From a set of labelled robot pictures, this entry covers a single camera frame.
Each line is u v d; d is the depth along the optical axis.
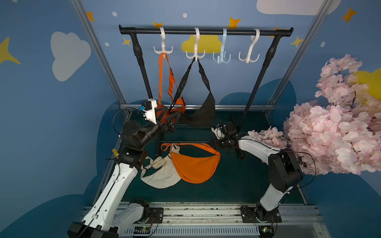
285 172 0.48
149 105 0.52
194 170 0.89
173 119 0.92
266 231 0.73
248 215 0.74
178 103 0.93
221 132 0.84
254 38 0.56
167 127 0.55
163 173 0.88
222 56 0.62
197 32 0.55
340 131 0.41
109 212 0.39
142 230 0.73
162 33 0.55
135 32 0.55
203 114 0.82
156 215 0.75
